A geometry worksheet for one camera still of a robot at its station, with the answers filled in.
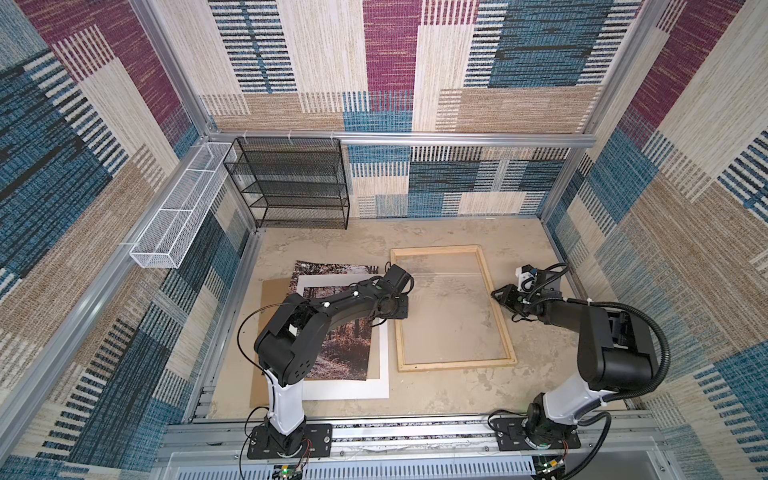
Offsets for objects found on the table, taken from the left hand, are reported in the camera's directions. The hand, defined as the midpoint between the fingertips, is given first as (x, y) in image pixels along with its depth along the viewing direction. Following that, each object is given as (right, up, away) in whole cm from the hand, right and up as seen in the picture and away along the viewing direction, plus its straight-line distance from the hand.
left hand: (404, 306), depth 93 cm
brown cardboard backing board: (-44, +3, +9) cm, 45 cm away
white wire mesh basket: (-56, +19, -24) cm, 64 cm away
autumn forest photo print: (-17, -12, -6) cm, 22 cm away
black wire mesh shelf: (-40, +42, +17) cm, 60 cm away
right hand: (+29, +3, +3) cm, 29 cm away
